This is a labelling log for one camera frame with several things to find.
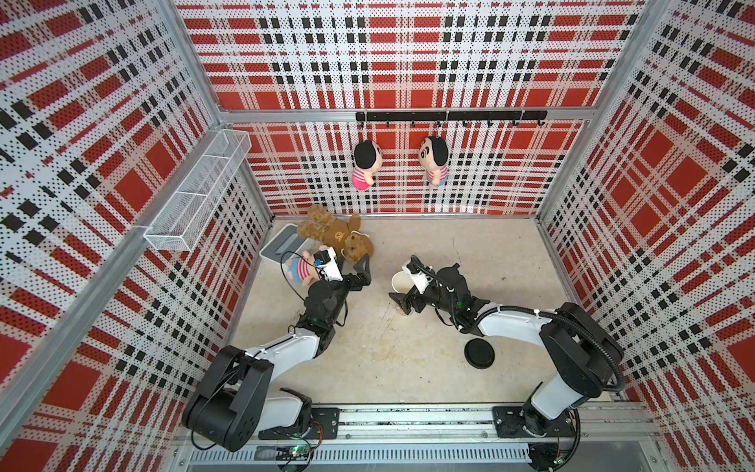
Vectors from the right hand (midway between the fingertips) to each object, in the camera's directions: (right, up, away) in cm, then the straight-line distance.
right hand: (404, 282), depth 86 cm
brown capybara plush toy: (-22, +15, +19) cm, 33 cm away
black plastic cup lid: (+22, -20, -1) cm, 30 cm away
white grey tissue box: (-43, +11, +22) cm, 49 cm away
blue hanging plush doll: (+10, +40, +6) cm, 41 cm away
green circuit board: (-27, -39, -17) cm, 50 cm away
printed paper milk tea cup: (-1, -7, -7) cm, 10 cm away
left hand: (-13, +8, -2) cm, 15 cm away
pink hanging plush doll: (-12, +39, +7) cm, 41 cm away
